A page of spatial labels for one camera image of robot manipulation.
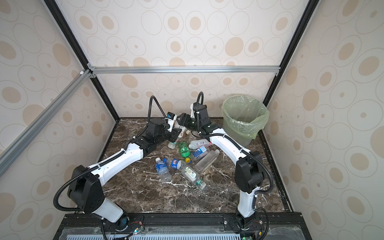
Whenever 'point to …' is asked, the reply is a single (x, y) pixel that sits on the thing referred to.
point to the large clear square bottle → (207, 160)
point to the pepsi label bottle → (178, 164)
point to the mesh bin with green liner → (244, 117)
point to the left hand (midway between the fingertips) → (182, 126)
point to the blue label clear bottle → (200, 152)
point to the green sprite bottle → (184, 149)
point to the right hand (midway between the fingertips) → (180, 119)
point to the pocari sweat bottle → (161, 167)
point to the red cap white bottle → (199, 143)
